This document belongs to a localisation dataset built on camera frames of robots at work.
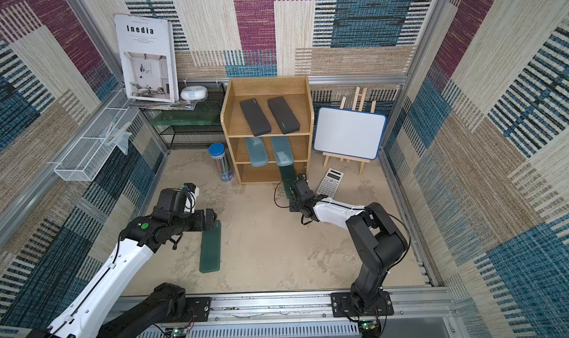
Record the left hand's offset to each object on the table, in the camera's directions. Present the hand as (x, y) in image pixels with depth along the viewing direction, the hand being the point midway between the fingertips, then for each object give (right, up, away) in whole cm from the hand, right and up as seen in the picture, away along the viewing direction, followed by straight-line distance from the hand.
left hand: (204, 214), depth 78 cm
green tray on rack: (-13, +38, +22) cm, 46 cm away
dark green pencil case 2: (+29, +11, +28) cm, 42 cm away
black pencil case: (+18, +34, +7) cm, 39 cm away
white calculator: (+49, +9, +27) cm, 56 cm away
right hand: (+33, +3, +18) cm, 37 cm away
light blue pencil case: (+16, +23, +17) cm, 33 cm away
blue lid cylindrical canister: (0, +23, +16) cm, 28 cm away
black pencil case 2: (+27, +37, +9) cm, 47 cm away
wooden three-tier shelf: (+33, +48, +17) cm, 61 cm away
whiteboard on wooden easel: (+57, +30, +22) cm, 68 cm away
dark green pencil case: (-1, -16, +10) cm, 18 cm away
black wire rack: (-16, +36, +37) cm, 54 cm away
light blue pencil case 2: (+27, +23, +16) cm, 39 cm away
